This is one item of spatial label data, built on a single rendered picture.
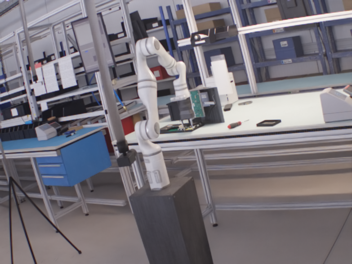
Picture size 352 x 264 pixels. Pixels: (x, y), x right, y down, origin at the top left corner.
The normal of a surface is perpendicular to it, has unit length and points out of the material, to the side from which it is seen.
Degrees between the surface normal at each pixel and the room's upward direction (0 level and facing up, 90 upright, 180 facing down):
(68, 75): 89
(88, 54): 101
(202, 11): 90
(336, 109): 90
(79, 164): 90
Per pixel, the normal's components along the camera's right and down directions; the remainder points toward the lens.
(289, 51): -0.55, 0.29
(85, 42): -0.11, 0.41
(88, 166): 0.80, -0.07
